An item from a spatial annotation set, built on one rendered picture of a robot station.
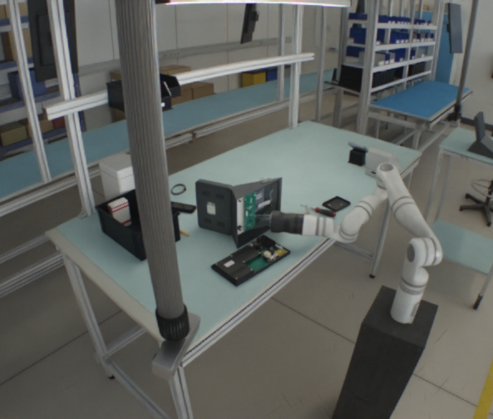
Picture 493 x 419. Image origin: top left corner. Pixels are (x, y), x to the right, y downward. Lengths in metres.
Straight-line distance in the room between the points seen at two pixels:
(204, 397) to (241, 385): 0.22
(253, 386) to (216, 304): 1.07
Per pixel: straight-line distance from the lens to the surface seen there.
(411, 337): 1.40
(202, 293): 1.23
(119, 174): 1.59
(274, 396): 2.16
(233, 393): 2.17
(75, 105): 1.55
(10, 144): 4.68
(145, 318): 1.18
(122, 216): 1.58
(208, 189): 1.42
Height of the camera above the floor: 1.84
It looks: 30 degrees down
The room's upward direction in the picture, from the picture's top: straight up
